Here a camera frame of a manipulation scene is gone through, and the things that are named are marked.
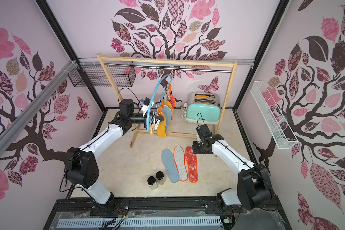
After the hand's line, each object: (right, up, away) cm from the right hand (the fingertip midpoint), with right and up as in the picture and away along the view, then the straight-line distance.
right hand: (196, 151), depth 85 cm
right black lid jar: (-21, -12, -11) cm, 26 cm away
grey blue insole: (-17, -7, +7) cm, 20 cm away
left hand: (-20, +19, -9) cm, 29 cm away
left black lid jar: (-25, -14, -13) cm, 31 cm away
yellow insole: (-17, +29, 0) cm, 34 cm away
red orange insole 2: (-15, +32, +2) cm, 35 cm away
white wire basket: (+43, +12, -12) cm, 46 cm away
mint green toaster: (+11, +31, +15) cm, 36 cm away
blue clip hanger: (-23, +18, -13) cm, 32 cm away
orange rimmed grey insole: (-10, -6, +6) cm, 13 cm away
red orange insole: (-2, -8, +4) cm, 10 cm away
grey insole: (-18, +23, -1) cm, 29 cm away
